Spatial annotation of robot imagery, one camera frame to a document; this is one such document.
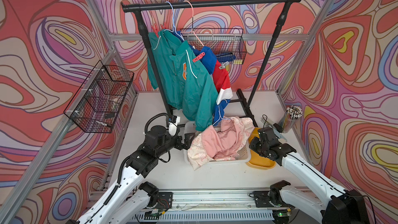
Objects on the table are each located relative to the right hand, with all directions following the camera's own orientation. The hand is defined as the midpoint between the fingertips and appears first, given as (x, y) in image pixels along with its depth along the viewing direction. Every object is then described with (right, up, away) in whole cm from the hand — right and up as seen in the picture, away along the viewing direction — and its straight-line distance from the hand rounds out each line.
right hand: (251, 148), depth 85 cm
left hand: (-34, +11, -13) cm, 38 cm away
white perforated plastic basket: (-5, -4, -1) cm, 7 cm away
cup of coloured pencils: (+23, +19, +1) cm, 30 cm away
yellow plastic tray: (+2, -6, -2) cm, 7 cm away
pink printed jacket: (-17, +6, -7) cm, 19 cm away
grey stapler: (+15, +12, +14) cm, 24 cm away
